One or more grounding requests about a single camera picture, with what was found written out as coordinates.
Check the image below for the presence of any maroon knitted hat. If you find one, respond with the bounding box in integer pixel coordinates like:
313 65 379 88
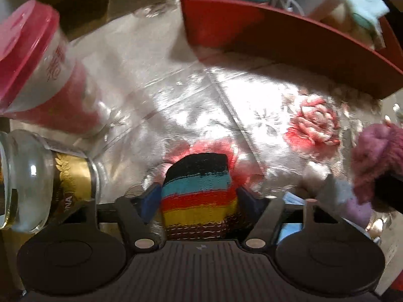
351 123 402 205

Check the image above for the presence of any striped colourful knitted sock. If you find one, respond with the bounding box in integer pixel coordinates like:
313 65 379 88
160 153 238 241

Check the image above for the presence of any clear glass jar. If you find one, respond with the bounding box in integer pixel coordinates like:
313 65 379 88
1 130 100 234

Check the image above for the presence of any plastic jar with pink lid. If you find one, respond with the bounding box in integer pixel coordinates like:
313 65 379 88
1 0 110 136

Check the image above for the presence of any red cardboard box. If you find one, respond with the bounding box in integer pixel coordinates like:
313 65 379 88
180 0 402 99

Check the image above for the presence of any beige plush toy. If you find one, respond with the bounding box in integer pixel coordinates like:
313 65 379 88
320 4 375 50

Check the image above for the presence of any mint green towel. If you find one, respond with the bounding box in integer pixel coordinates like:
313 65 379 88
345 0 389 34

